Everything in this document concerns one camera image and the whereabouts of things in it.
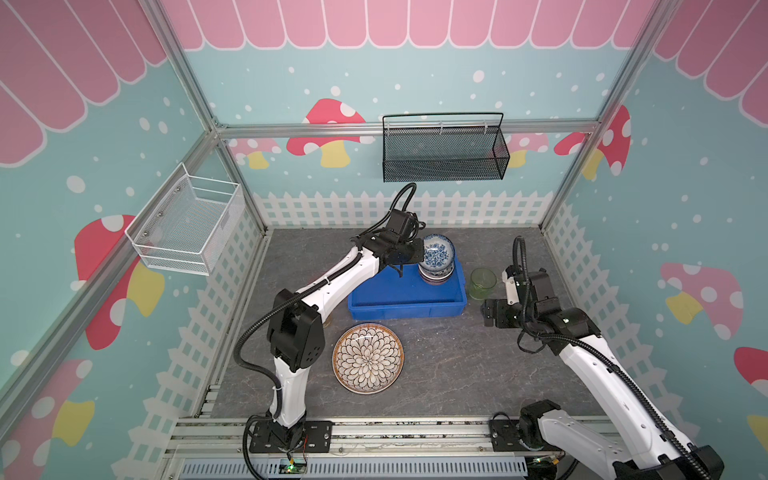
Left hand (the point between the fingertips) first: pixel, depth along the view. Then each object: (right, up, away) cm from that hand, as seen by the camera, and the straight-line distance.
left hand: (420, 256), depth 87 cm
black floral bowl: (+6, -7, +9) cm, 12 cm away
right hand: (+19, -13, -9) cm, 25 cm away
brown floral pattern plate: (-15, -29, -2) cm, 33 cm away
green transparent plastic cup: (+22, -9, +15) cm, 28 cm away
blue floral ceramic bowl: (+6, +1, +2) cm, 6 cm away
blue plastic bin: (-9, -13, +12) cm, 20 cm away
